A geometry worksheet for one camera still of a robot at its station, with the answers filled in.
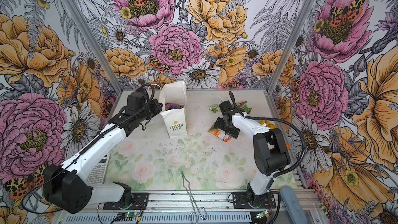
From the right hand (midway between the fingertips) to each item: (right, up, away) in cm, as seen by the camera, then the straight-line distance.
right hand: (223, 134), depth 91 cm
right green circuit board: (+16, -32, -20) cm, 41 cm away
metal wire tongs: (-16, -33, -20) cm, 42 cm away
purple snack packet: (-33, +16, +5) cm, 37 cm away
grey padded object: (+29, -28, -20) cm, 45 cm away
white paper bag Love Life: (-30, +23, +1) cm, 37 cm away
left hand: (-33, +15, -10) cm, 37 cm away
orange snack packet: (-2, 0, +3) cm, 3 cm away
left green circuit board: (-45, -32, -20) cm, 59 cm away
